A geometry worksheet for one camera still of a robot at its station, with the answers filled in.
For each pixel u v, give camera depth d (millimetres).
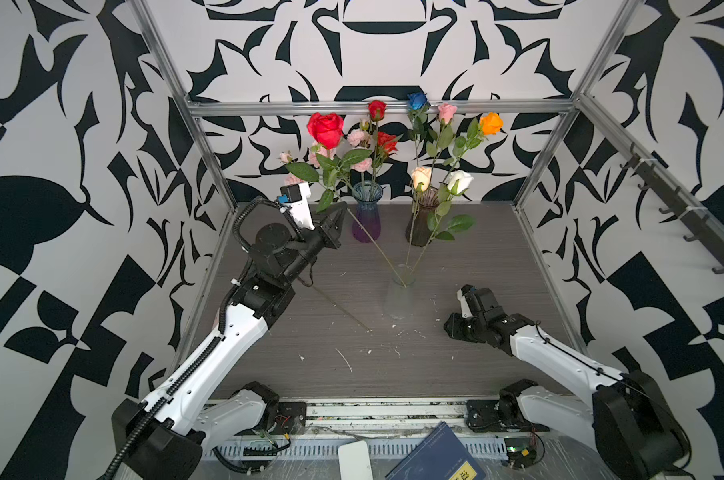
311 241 565
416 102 849
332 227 566
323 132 496
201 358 425
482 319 673
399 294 832
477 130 868
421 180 678
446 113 870
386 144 937
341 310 936
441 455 701
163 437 365
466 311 738
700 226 547
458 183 665
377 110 862
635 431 405
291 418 739
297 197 555
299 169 577
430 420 757
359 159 549
